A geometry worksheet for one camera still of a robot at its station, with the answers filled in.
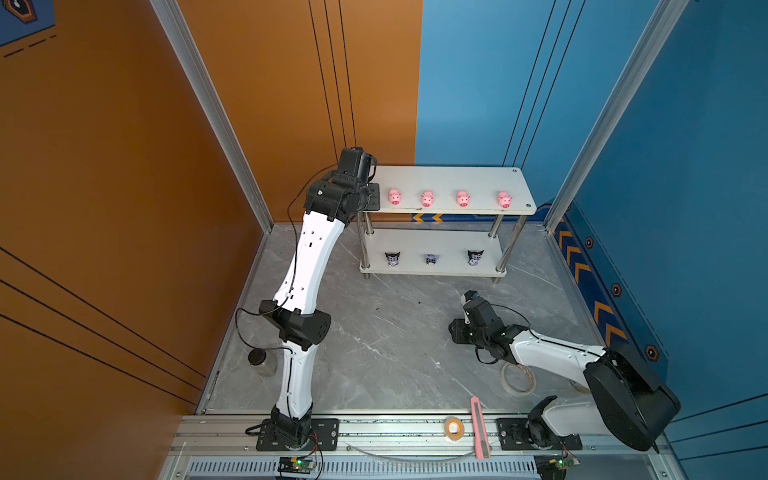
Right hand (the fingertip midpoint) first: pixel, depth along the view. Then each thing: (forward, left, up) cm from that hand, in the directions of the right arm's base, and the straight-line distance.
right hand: (450, 328), depth 90 cm
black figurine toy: (+20, +17, +9) cm, 28 cm away
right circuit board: (-34, -21, -3) cm, 40 cm away
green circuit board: (-34, +41, -2) cm, 53 cm away
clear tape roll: (-14, -17, -3) cm, 22 cm away
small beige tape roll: (-26, +2, -3) cm, 26 cm away
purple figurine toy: (+20, +5, +9) cm, 23 cm away
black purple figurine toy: (+21, -9, +9) cm, 24 cm away
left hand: (+22, +23, +35) cm, 48 cm away
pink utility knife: (-28, -4, -1) cm, 28 cm away
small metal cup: (-13, +51, +8) cm, 53 cm away
